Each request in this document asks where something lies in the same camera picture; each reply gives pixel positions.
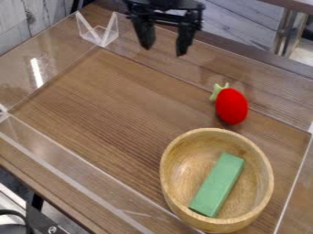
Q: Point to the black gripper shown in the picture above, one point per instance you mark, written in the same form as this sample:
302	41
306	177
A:
183	13

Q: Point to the brown wooden bowl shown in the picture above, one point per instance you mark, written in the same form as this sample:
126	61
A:
188	160

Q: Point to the green rectangular block stick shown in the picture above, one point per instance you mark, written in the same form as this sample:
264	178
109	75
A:
217	186

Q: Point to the red felt strawberry toy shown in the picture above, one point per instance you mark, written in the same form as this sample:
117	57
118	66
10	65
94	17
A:
232	105

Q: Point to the clear acrylic tray walls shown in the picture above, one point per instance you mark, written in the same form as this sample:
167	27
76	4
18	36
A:
90	114

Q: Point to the clear acrylic corner bracket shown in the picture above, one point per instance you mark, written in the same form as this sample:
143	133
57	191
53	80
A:
98	35

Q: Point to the metal chair frame background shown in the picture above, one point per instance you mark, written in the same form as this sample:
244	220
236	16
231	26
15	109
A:
298	11

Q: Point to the black table leg bracket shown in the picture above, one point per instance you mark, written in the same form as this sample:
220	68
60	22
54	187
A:
41	223

